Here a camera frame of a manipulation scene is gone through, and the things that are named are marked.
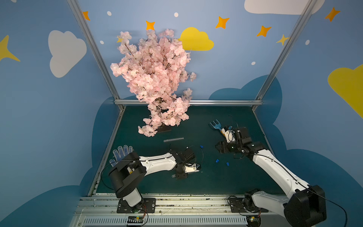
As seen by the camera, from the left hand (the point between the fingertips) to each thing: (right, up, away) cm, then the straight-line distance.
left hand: (184, 169), depth 87 cm
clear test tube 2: (-6, -3, -4) cm, 8 cm away
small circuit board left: (-26, -22, -14) cm, 37 cm away
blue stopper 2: (+22, +4, +4) cm, 23 cm away
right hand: (+24, +17, -3) cm, 29 cm away
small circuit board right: (+36, -23, -13) cm, 45 cm away
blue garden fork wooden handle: (+26, +26, +21) cm, 42 cm away
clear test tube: (-8, +17, +14) cm, 23 cm away
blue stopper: (+12, +12, +10) cm, 20 cm away
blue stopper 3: (+28, +3, +3) cm, 29 cm away
